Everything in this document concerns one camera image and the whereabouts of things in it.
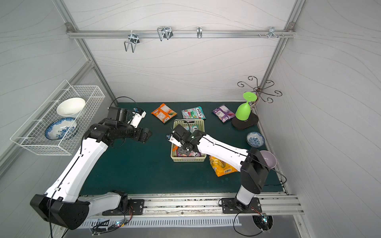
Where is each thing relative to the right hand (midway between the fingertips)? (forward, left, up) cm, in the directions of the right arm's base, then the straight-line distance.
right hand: (188, 138), depth 84 cm
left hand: (-4, +22, +12) cm, 25 cm away
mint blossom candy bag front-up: (+29, -2, -12) cm, 32 cm away
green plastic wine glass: (+14, -32, +9) cm, 36 cm away
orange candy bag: (-6, +8, -5) cm, 11 cm away
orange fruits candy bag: (+29, +21, -11) cm, 37 cm away
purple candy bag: (+31, -25, -12) cm, 41 cm away
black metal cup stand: (+21, -35, -13) cm, 43 cm away
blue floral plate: (-10, +55, +21) cm, 59 cm away
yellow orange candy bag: (-13, -20, -10) cm, 25 cm away
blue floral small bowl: (+9, -44, -14) cm, 48 cm away
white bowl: (+4, +59, +20) cm, 63 cm away
